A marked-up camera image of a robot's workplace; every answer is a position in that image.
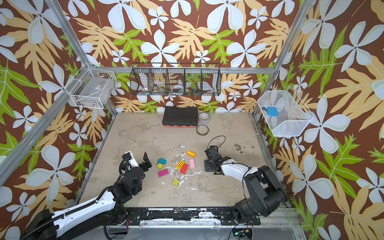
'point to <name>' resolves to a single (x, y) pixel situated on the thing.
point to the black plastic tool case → (180, 117)
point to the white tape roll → (176, 87)
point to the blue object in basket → (272, 111)
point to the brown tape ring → (202, 130)
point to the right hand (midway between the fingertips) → (209, 164)
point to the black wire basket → (175, 79)
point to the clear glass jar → (204, 118)
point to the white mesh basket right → (285, 114)
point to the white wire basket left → (91, 88)
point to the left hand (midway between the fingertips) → (138, 155)
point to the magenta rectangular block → (162, 173)
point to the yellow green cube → (175, 182)
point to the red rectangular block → (183, 169)
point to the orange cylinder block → (191, 153)
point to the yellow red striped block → (180, 165)
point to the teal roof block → (162, 160)
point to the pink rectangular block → (192, 163)
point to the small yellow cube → (160, 166)
